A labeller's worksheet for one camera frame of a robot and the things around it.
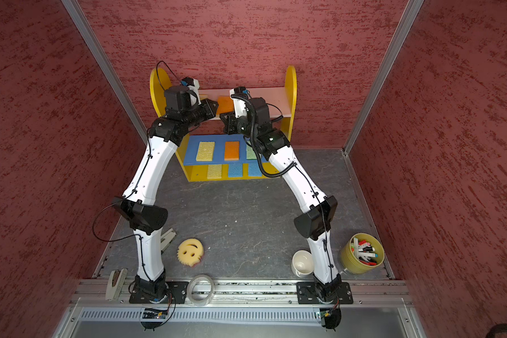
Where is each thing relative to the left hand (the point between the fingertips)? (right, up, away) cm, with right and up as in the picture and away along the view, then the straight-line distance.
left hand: (216, 107), depth 76 cm
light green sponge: (+12, -16, +21) cm, 29 cm away
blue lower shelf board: (-3, -14, +25) cm, 28 cm away
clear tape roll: (-8, -68, -4) cm, 69 cm away
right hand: (+3, -5, -4) cm, 7 cm away
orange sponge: (+3, -15, +21) cm, 26 cm away
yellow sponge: (-10, -15, +23) cm, 29 cm away
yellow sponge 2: (-7, -25, +30) cm, 40 cm away
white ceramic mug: (+33, -60, +3) cm, 69 cm away
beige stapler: (-36, -64, -2) cm, 74 cm away
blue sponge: (+14, -24, +30) cm, 41 cm away
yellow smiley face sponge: (-11, -56, +5) cm, 57 cm away
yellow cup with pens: (+55, -54, -1) cm, 77 cm away
